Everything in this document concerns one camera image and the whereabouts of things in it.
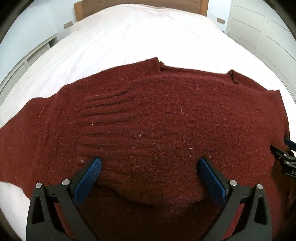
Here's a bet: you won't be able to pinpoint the dark red knitted sweater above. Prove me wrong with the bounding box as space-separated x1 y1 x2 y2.
1 58 292 240

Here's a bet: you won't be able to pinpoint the white wardrobe doors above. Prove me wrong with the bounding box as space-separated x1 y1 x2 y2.
226 0 295 99

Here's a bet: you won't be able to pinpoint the white shelf unit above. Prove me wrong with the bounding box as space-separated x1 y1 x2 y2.
0 34 58 104

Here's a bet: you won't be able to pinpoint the white bed sheet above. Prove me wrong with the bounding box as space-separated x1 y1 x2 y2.
0 3 296 241

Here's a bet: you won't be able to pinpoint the wooden headboard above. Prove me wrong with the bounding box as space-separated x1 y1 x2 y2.
73 0 209 22

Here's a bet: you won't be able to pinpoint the right wall switch plate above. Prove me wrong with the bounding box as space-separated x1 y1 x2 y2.
216 18 225 25

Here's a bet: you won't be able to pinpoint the wall switch plate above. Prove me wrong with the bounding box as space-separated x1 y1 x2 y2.
63 21 73 29
216 18 225 25

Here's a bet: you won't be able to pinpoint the left wall switch plate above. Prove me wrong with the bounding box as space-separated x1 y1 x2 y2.
63 21 73 29

